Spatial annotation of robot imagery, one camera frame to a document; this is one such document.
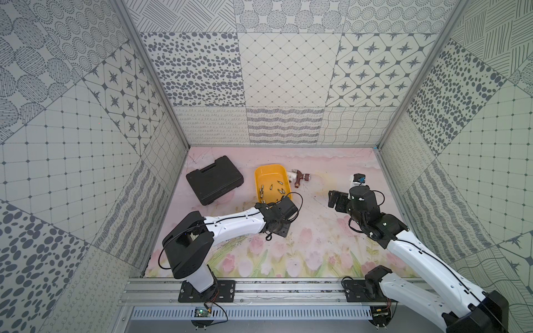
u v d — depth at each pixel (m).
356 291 0.73
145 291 0.76
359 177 0.68
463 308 0.39
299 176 1.06
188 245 0.44
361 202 0.57
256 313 0.70
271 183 1.04
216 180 1.01
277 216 0.66
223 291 0.74
